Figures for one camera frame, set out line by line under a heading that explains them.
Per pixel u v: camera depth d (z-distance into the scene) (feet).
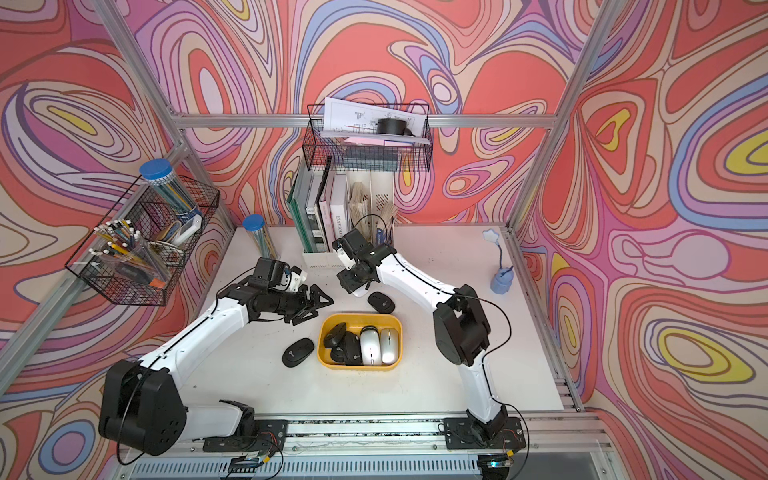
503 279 3.13
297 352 2.84
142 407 1.34
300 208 2.87
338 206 3.01
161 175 2.30
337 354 2.75
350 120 2.82
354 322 3.00
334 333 2.84
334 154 3.32
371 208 3.43
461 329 1.68
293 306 2.36
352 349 2.76
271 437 2.36
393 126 2.70
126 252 1.99
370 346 2.84
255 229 3.11
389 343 2.83
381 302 3.14
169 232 2.45
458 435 2.36
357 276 2.52
